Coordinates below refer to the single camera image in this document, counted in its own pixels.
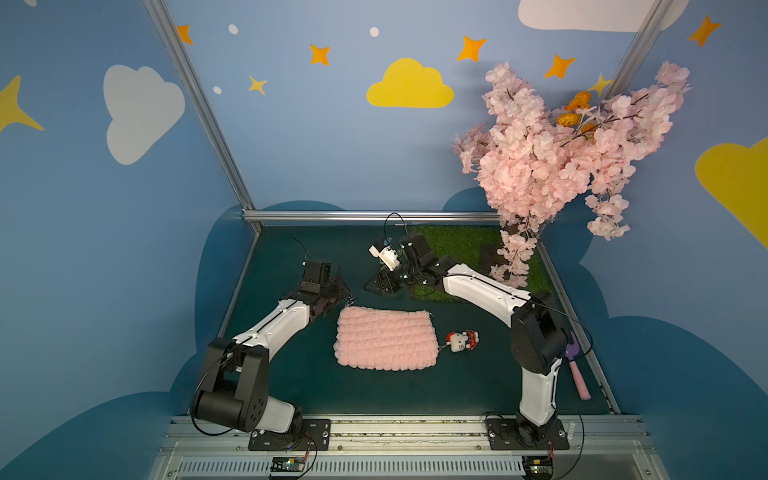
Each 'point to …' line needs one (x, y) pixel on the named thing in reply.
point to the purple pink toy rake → (572, 353)
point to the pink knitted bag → (376, 338)
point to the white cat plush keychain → (458, 342)
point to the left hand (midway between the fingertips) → (349, 282)
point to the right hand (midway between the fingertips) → (373, 280)
